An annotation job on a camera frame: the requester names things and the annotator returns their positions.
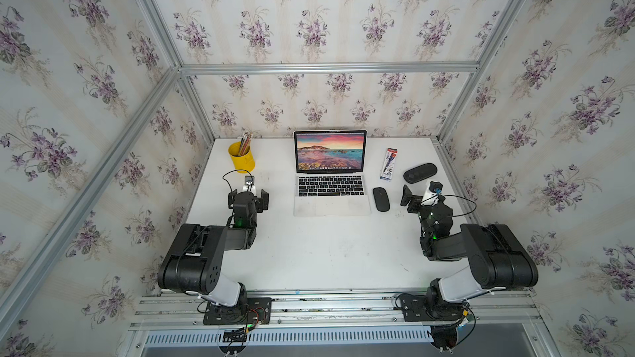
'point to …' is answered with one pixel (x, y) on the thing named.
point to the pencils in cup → (245, 142)
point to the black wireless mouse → (382, 199)
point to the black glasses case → (420, 173)
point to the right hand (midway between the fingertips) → (420, 187)
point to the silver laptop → (331, 178)
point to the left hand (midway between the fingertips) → (251, 190)
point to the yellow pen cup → (244, 163)
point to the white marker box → (389, 164)
